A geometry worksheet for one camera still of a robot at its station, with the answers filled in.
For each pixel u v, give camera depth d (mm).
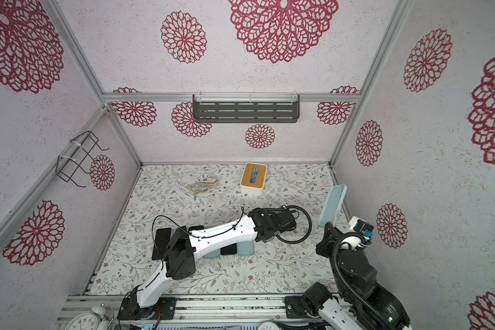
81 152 801
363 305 409
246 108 927
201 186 1062
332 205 680
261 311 745
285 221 626
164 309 735
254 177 1074
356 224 500
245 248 894
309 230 661
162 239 906
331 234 604
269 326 675
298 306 733
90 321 682
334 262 436
